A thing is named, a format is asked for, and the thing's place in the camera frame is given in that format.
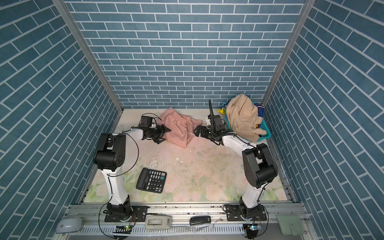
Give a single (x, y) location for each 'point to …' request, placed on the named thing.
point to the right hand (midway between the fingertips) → (198, 130)
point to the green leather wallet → (291, 225)
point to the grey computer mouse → (68, 225)
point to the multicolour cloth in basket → (222, 111)
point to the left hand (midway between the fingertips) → (169, 132)
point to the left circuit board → (126, 229)
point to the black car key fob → (199, 219)
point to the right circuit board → (252, 227)
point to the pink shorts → (181, 127)
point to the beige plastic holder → (158, 222)
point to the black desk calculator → (151, 180)
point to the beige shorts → (243, 117)
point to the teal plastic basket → (264, 125)
